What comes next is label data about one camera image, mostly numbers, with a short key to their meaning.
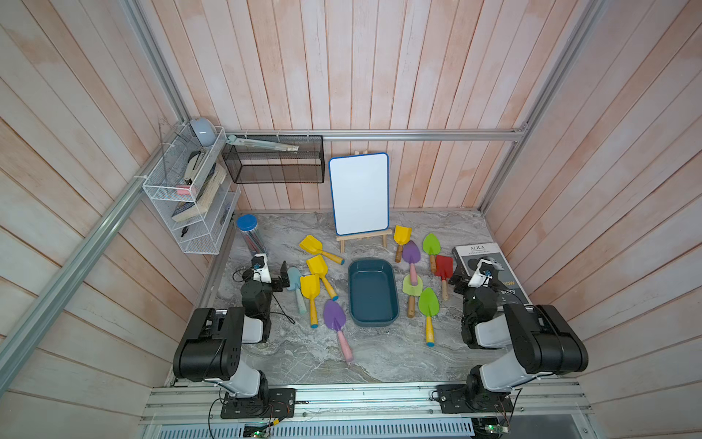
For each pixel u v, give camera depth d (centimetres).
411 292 95
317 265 102
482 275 76
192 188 70
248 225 90
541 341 46
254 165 107
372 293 94
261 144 91
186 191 69
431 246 108
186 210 79
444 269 102
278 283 82
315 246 107
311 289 96
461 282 81
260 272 77
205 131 83
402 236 111
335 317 89
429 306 91
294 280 97
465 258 101
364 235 102
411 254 107
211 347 45
